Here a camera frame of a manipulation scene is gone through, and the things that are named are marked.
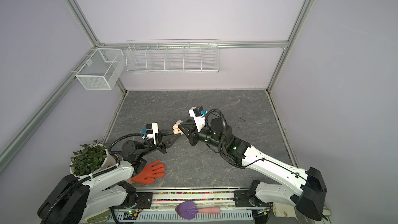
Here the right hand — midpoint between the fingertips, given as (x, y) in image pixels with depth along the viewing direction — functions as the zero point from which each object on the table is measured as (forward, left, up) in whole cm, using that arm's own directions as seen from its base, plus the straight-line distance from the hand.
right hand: (179, 127), depth 63 cm
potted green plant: (-8, +44, -15) cm, 47 cm away
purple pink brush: (-26, -2, -30) cm, 40 cm away
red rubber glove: (-9, +20, -30) cm, 37 cm away
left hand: (-1, 0, -5) cm, 5 cm away
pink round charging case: (0, +2, -1) cm, 2 cm away
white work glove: (-29, +36, -28) cm, 53 cm away
